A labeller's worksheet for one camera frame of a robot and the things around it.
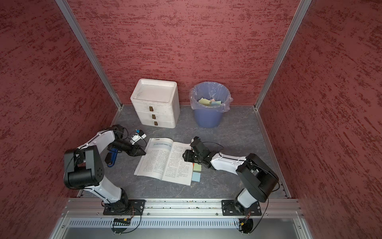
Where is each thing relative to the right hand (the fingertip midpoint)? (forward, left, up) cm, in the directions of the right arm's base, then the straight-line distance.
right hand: (186, 158), depth 88 cm
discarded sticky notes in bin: (+39, -18, +10) cm, 44 cm away
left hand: (+1, +27, +4) cm, 27 cm away
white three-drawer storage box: (+28, +18, +22) cm, 39 cm away
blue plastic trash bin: (+25, -15, +7) cm, 30 cm away
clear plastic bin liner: (+41, -17, +19) cm, 48 cm away
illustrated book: (-1, +14, +1) cm, 15 cm away
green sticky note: (-5, -6, -3) cm, 8 cm away
